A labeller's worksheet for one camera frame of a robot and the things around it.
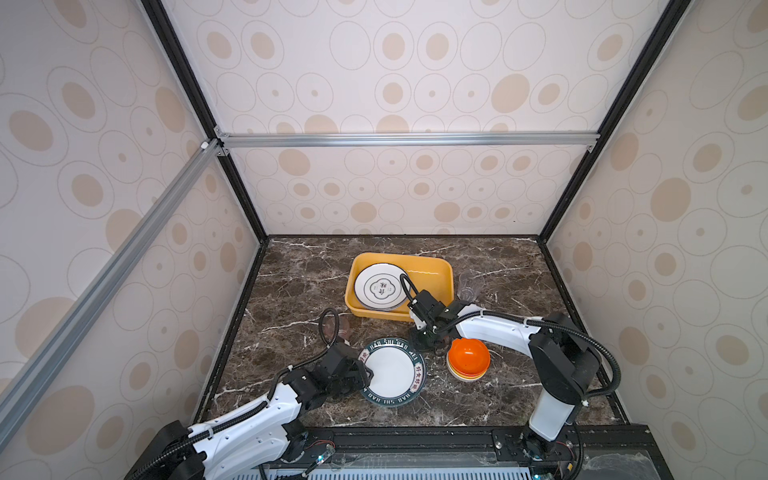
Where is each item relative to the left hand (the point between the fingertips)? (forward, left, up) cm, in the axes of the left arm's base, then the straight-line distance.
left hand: (378, 375), depth 81 cm
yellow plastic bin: (+38, -18, -6) cm, 43 cm away
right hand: (+9, -9, -2) cm, 13 cm away
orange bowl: (+4, -25, +3) cm, 25 cm away
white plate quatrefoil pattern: (+31, +1, -4) cm, 31 cm away
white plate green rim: (+2, -6, -4) cm, 7 cm away
